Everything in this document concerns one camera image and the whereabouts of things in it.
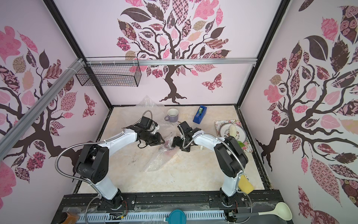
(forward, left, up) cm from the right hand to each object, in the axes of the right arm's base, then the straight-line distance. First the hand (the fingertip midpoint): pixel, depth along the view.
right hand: (175, 146), depth 90 cm
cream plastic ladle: (-36, -55, -4) cm, 66 cm away
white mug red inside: (-1, -17, 0) cm, 17 cm away
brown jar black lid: (-37, +55, -3) cm, 67 cm away
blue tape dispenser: (+28, -19, 0) cm, 34 cm away
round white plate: (+12, -48, -4) cm, 50 cm away
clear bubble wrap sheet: (-5, +6, +2) cm, 8 cm away
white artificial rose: (+12, -41, -1) cm, 43 cm away
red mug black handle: (-1, +5, +2) cm, 5 cm away
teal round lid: (-38, -2, +3) cm, 38 cm away
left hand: (+1, +8, +2) cm, 8 cm away
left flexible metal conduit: (+6, +62, -1) cm, 63 cm away
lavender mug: (+27, +3, +1) cm, 27 cm away
